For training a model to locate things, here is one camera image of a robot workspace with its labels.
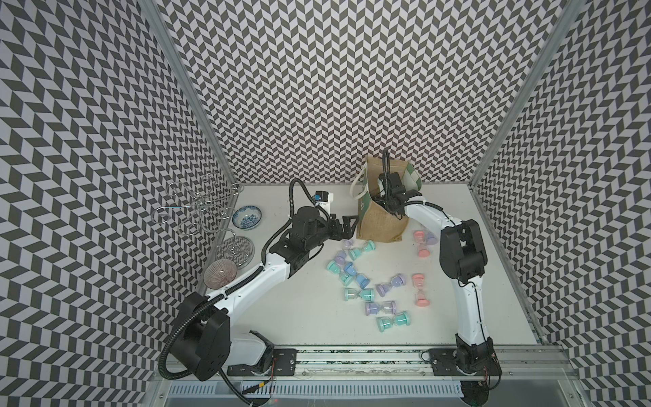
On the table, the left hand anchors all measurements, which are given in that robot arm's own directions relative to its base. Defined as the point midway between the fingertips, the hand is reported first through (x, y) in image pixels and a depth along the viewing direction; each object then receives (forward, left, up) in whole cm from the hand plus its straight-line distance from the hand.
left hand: (348, 218), depth 79 cm
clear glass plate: (0, +41, -19) cm, 45 cm away
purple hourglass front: (-20, -13, -21) cm, 32 cm away
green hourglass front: (-26, -11, -19) cm, 34 cm away
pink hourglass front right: (-18, -24, -22) cm, 37 cm away
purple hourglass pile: (-2, +2, -21) cm, 21 cm away
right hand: (+19, -14, -15) cm, 28 cm away
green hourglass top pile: (-1, -3, -20) cm, 21 cm away
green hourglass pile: (-12, +1, -19) cm, 22 cm away
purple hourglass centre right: (-12, -17, -20) cm, 29 cm away
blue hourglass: (-11, -4, -20) cm, 23 cm away
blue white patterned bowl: (+16, +41, -20) cm, 48 cm away
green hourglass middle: (-17, -6, -20) cm, 27 cm away
